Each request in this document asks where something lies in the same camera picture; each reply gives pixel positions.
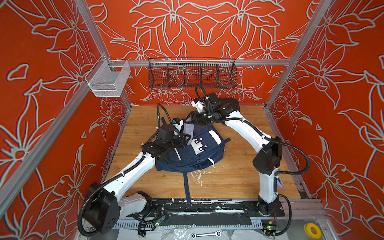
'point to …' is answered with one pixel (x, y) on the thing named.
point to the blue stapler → (279, 182)
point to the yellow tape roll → (312, 230)
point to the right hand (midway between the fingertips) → (185, 121)
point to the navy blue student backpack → (205, 149)
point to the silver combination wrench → (218, 233)
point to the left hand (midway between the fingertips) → (188, 134)
